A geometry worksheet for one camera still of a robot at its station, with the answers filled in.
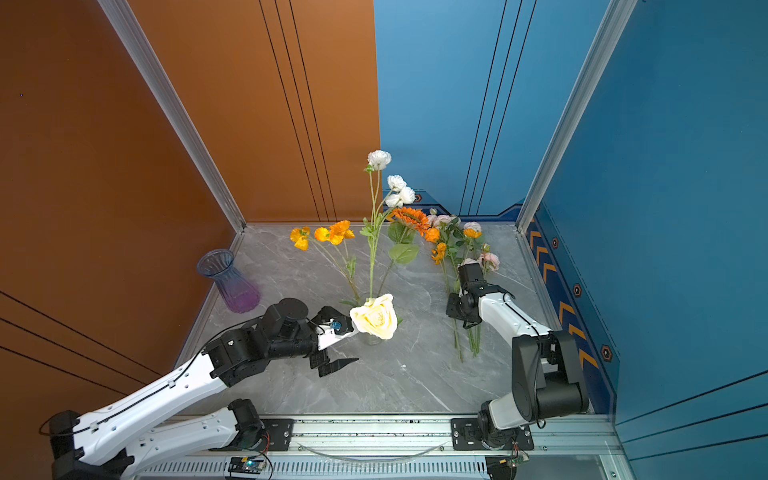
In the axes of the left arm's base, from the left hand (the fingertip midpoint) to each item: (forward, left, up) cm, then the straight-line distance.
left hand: (351, 332), depth 69 cm
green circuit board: (-24, +25, -22) cm, 41 cm away
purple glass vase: (+22, +42, -20) cm, 51 cm away
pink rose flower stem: (+45, -35, -18) cm, 60 cm away
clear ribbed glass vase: (+6, -3, -18) cm, 19 cm away
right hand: (+15, -28, -16) cm, 36 cm away
